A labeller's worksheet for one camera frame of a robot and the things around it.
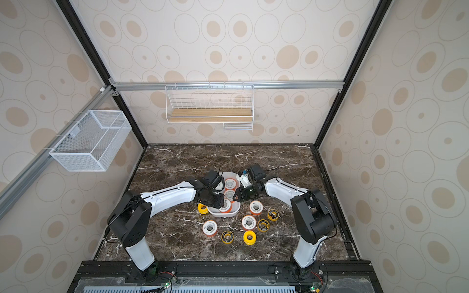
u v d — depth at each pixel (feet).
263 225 2.81
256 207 3.01
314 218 1.56
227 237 2.72
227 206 2.83
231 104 3.27
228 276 2.38
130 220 1.52
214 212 2.82
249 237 2.70
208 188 2.34
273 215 2.93
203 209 2.94
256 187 2.27
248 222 2.85
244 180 2.78
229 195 3.10
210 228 2.78
